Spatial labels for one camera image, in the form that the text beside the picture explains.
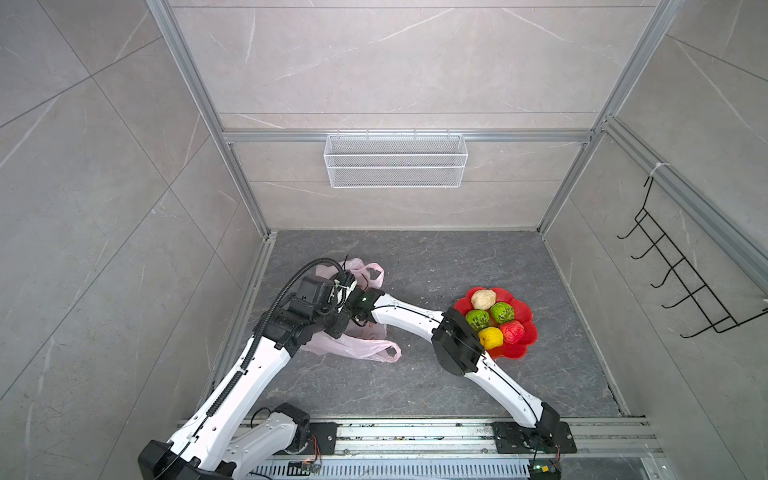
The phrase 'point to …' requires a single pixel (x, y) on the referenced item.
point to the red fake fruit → (513, 332)
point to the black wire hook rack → (719, 316)
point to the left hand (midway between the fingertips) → (342, 304)
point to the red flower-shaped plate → (522, 315)
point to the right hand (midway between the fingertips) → (332, 295)
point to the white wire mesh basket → (396, 161)
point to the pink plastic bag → (368, 341)
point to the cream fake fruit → (483, 299)
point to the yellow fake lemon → (490, 338)
